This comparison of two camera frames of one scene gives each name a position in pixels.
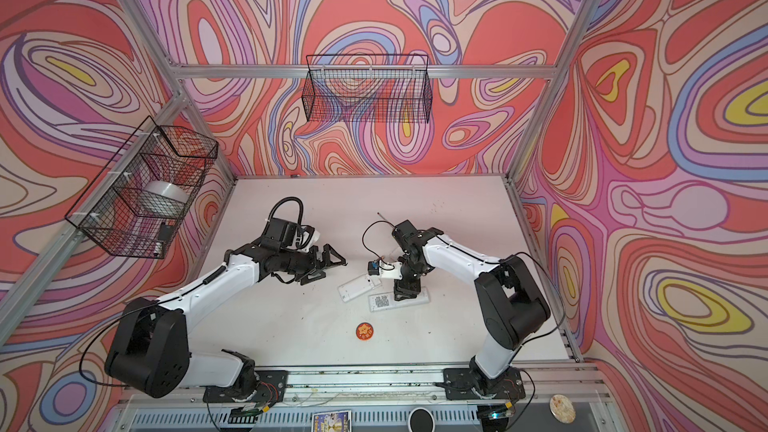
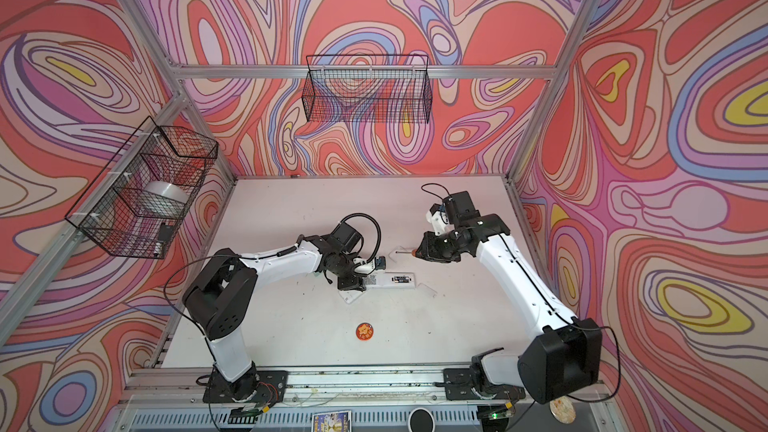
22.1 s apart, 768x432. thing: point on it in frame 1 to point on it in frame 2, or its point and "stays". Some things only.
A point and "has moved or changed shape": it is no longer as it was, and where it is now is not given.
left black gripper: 326,250 to 354,283
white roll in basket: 167,190 stays
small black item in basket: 165,232 stays
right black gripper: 402,286 to 430,252
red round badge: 364,331 stays
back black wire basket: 368,88 stays
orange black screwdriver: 385,220 has moved or changed shape
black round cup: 421,419 stays
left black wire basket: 130,210 stays
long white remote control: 387,301 to 392,280
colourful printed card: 338,421 stays
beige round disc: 562,408 stays
